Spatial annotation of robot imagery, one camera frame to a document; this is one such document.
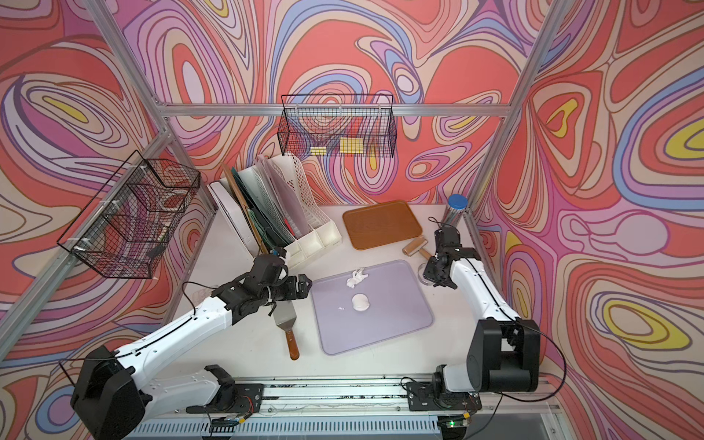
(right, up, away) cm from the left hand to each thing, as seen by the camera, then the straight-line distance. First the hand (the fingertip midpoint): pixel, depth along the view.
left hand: (304, 284), depth 82 cm
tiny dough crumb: (+10, -9, +7) cm, 16 cm away
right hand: (+42, 0, +4) cm, 42 cm away
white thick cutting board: (-23, +21, +1) cm, 31 cm away
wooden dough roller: (+39, +11, +24) cm, 47 cm away
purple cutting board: (+29, -9, +8) cm, 32 cm away
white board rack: (+3, +16, +23) cm, 28 cm away
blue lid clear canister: (+52, +26, +14) cm, 59 cm away
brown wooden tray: (+26, +19, +30) cm, 44 cm away
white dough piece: (+17, -8, +9) cm, 21 cm away
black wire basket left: (-48, +16, -9) cm, 51 cm away
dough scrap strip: (+16, 0, +14) cm, 21 cm away
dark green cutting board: (-13, +14, +9) cm, 21 cm away
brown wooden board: (-16, +22, -4) cm, 28 cm away
